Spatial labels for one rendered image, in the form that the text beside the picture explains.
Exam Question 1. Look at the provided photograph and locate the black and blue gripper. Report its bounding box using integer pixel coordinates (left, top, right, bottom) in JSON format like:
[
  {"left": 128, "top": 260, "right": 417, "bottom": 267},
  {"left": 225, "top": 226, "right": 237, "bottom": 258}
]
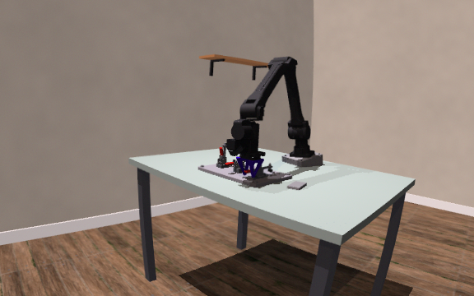
[{"left": 236, "top": 137, "right": 266, "bottom": 178}]

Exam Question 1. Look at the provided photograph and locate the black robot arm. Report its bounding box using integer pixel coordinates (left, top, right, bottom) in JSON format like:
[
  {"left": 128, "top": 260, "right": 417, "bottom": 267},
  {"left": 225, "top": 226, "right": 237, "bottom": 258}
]
[{"left": 226, "top": 57, "right": 315, "bottom": 158}]

